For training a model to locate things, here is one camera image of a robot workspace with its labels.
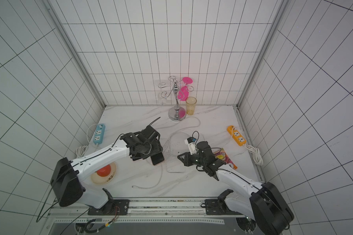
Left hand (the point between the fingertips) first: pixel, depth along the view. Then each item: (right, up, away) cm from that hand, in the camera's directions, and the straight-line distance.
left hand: (155, 153), depth 80 cm
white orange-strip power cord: (+62, -5, +7) cm, 62 cm away
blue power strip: (-42, +9, +20) cm, 48 cm away
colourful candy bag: (+40, -3, +8) cm, 41 cm away
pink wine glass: (+17, +38, +23) cm, 48 cm away
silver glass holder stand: (+11, +23, +33) cm, 42 cm away
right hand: (+11, -3, 0) cm, 11 cm away
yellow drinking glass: (+23, +32, +27) cm, 47 cm away
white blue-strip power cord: (-51, -2, +14) cm, 53 cm away
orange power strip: (+53, +8, +17) cm, 56 cm away
